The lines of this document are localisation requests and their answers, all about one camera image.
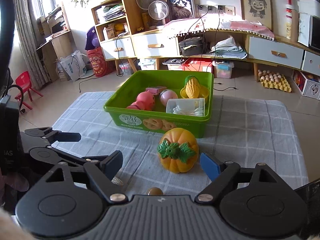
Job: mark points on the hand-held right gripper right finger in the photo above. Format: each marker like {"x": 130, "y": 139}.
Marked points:
{"x": 210, "y": 166}

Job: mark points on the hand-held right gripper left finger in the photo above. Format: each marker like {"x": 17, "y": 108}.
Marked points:
{"x": 113, "y": 162}

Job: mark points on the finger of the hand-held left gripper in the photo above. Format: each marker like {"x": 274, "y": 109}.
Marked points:
{"x": 67, "y": 137}
{"x": 75, "y": 159}

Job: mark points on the orange toy pumpkin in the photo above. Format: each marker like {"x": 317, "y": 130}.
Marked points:
{"x": 178, "y": 162}

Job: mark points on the clear cotton swab jar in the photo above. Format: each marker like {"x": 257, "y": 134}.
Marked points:
{"x": 185, "y": 107}

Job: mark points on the pink rubber animal toy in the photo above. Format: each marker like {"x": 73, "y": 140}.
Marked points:
{"x": 143, "y": 101}

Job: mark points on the yellow plastic strainer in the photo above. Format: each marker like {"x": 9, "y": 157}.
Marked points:
{"x": 203, "y": 92}

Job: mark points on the pink round toy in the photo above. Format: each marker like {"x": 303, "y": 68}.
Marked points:
{"x": 168, "y": 97}

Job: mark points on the toy corn cob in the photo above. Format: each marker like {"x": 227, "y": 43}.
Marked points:
{"x": 192, "y": 87}

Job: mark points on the small pink box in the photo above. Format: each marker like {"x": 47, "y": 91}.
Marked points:
{"x": 155, "y": 90}

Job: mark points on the green plastic box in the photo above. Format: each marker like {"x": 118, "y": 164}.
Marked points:
{"x": 155, "y": 80}

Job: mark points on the grey checked tablecloth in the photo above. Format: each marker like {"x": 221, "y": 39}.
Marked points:
{"x": 250, "y": 140}

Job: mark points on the brown round toy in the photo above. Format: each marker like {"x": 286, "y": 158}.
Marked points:
{"x": 154, "y": 191}

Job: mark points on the red plastic stool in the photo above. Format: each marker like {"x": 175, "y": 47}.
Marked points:
{"x": 25, "y": 82}

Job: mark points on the white plastic bag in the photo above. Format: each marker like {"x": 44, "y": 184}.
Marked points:
{"x": 71, "y": 66}

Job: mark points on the red bucket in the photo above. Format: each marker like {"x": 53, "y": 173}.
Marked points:
{"x": 98, "y": 65}

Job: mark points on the clear lidded storage box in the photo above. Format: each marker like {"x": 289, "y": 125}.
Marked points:
{"x": 223, "y": 69}
{"x": 147, "y": 65}
{"x": 127, "y": 68}

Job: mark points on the wooden desk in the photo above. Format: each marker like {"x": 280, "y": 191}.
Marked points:
{"x": 57, "y": 45}

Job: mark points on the red cardboard box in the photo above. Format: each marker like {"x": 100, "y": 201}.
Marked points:
{"x": 197, "y": 66}

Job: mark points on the purple plastic item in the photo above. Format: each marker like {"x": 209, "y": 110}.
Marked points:
{"x": 92, "y": 38}

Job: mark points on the black glossy object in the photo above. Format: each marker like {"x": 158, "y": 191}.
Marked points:
{"x": 308, "y": 205}

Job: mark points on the grey curtain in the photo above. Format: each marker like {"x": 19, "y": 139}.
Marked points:
{"x": 27, "y": 30}

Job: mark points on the tray of eggs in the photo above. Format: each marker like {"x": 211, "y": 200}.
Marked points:
{"x": 275, "y": 80}

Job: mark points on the small brown carton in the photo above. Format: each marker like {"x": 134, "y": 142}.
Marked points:
{"x": 109, "y": 33}

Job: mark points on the pile of papers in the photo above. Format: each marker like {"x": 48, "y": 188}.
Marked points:
{"x": 228, "y": 48}

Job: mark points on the black printer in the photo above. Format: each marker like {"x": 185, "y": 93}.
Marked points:
{"x": 191, "y": 46}

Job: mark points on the white crate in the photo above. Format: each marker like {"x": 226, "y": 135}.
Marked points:
{"x": 310, "y": 85}

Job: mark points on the stack of papers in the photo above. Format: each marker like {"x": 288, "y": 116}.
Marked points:
{"x": 113, "y": 12}

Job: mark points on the wooden cabinet with white drawers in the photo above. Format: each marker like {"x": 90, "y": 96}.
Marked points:
{"x": 275, "y": 50}

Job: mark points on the yellow box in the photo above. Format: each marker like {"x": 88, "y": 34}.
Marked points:
{"x": 146, "y": 20}

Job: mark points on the wooden shelf unit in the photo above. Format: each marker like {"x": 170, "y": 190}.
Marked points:
{"x": 132, "y": 10}

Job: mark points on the pink tasselled cloth cover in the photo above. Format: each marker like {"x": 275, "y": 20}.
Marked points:
{"x": 240, "y": 26}

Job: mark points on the white desk fan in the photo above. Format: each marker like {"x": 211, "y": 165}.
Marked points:
{"x": 158, "y": 11}

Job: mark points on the framed cat picture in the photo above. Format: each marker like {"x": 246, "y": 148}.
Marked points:
{"x": 180, "y": 6}

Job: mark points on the framed girl drawing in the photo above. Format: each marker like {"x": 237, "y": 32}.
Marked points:
{"x": 256, "y": 5}

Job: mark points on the microwave oven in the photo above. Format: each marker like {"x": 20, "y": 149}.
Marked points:
{"x": 315, "y": 33}

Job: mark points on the white box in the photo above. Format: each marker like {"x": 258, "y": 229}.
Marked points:
{"x": 310, "y": 6}

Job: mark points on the wall sockets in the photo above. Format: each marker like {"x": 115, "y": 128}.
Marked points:
{"x": 216, "y": 8}

